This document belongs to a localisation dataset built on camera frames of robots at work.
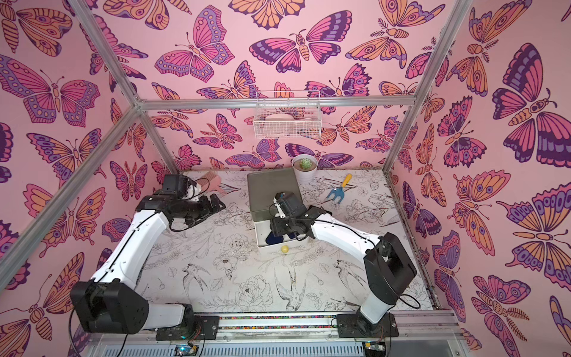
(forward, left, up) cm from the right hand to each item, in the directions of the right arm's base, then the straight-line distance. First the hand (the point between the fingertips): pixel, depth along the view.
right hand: (272, 227), depth 85 cm
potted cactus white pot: (+36, -13, -3) cm, 38 cm away
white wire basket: (+38, -6, +21) cm, 44 cm away
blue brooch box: (-3, 0, -4) cm, 5 cm away
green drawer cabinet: (+14, +4, +8) cm, 17 cm away
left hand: (+3, +19, +7) cm, 21 cm away
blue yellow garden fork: (+28, -30, -13) cm, 43 cm away
